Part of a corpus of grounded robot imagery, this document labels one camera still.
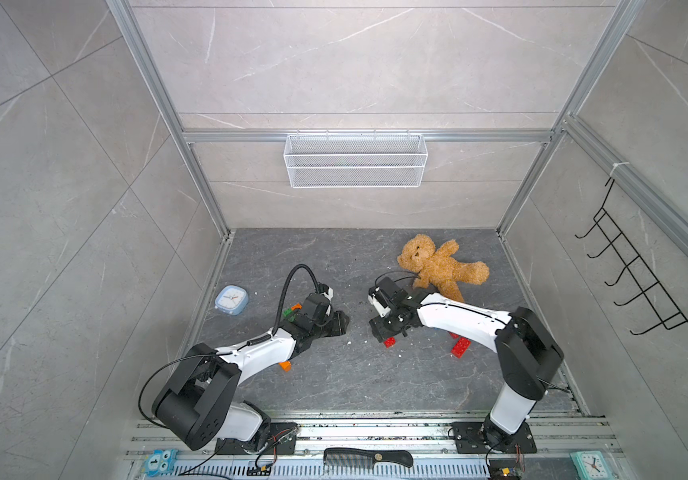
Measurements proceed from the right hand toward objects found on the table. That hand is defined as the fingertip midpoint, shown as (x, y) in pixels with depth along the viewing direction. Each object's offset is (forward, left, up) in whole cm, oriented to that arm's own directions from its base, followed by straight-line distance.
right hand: (385, 327), depth 88 cm
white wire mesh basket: (+49, +8, +26) cm, 56 cm away
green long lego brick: (-6, +25, +22) cm, 34 cm away
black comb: (-32, +10, -4) cm, 34 cm away
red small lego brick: (-4, -1, -3) cm, 5 cm away
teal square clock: (-34, -45, -3) cm, 57 cm away
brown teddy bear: (+20, -20, +3) cm, 28 cm away
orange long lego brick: (-5, +23, +22) cm, 32 cm away
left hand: (+3, +11, +3) cm, 12 cm away
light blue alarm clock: (+11, +50, -1) cm, 51 cm away
